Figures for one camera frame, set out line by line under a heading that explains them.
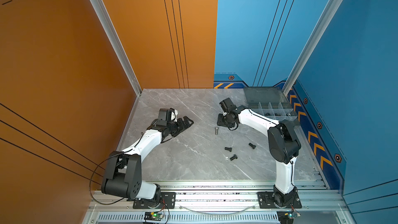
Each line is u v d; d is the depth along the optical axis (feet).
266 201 2.37
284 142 1.73
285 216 2.29
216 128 3.23
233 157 2.84
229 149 2.93
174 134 2.53
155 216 2.31
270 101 3.49
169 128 2.39
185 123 2.61
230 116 2.32
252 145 2.98
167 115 2.32
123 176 1.41
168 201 2.41
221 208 2.39
